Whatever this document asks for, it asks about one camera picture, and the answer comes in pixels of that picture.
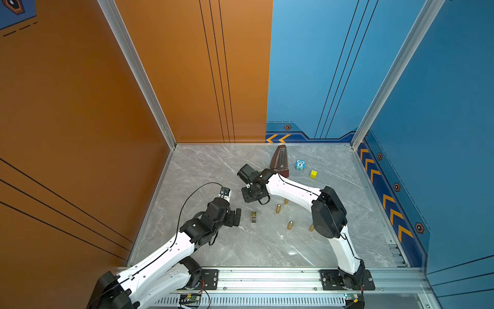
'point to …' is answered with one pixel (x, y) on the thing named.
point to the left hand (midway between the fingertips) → (231, 205)
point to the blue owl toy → (300, 165)
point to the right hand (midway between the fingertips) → (248, 197)
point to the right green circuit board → (354, 297)
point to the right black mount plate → (331, 281)
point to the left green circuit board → (190, 297)
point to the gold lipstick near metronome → (286, 201)
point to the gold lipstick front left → (290, 225)
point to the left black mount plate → (210, 277)
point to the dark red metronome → (279, 161)
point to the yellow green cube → (313, 174)
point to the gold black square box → (253, 216)
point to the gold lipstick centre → (278, 208)
